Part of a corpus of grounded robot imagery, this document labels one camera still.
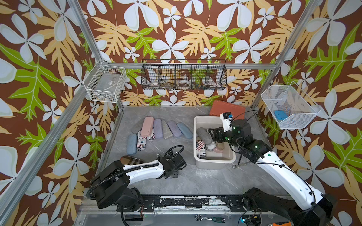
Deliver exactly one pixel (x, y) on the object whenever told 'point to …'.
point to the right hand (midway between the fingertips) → (212, 128)
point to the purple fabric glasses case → (175, 129)
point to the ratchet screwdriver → (217, 219)
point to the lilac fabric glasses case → (158, 126)
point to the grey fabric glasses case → (203, 134)
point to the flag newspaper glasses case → (141, 142)
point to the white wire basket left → (105, 82)
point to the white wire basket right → (291, 108)
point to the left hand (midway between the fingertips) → (172, 171)
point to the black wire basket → (181, 74)
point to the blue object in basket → (281, 115)
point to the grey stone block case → (167, 133)
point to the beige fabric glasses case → (220, 145)
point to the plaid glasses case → (130, 160)
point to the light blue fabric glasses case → (184, 131)
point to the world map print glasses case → (211, 146)
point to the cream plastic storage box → (214, 160)
